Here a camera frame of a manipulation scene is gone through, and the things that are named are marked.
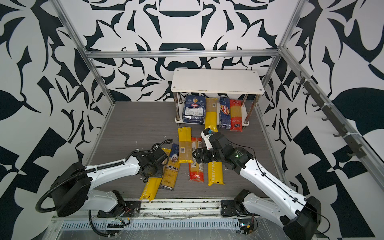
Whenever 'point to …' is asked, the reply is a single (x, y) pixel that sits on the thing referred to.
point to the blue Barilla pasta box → (194, 109)
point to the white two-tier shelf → (212, 81)
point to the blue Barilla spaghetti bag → (225, 112)
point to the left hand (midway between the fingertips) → (159, 169)
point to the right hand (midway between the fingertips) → (199, 152)
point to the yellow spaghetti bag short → (185, 145)
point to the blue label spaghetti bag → (171, 172)
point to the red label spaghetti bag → (196, 171)
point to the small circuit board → (246, 226)
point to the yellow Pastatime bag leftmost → (152, 183)
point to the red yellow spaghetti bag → (236, 117)
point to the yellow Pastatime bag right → (215, 173)
